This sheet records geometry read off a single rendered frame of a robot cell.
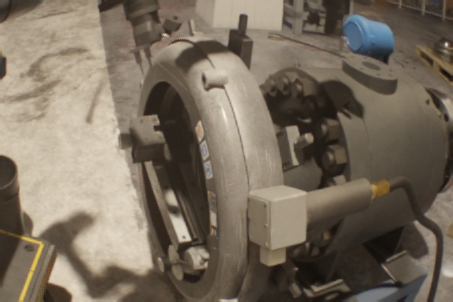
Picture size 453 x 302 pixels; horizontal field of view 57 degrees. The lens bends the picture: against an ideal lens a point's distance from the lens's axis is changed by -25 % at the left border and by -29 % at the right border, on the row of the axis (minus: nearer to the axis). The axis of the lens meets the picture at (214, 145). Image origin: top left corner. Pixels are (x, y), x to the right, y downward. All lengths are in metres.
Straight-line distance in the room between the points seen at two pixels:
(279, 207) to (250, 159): 0.14
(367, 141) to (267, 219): 0.47
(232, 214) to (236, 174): 0.08
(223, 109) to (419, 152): 0.69
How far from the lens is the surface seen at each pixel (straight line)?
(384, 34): 1.81
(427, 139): 1.56
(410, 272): 1.79
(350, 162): 1.30
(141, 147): 1.39
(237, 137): 1.08
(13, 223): 1.98
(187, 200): 1.43
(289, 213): 0.99
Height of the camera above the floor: 1.35
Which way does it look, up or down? 28 degrees down
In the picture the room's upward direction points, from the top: 5 degrees clockwise
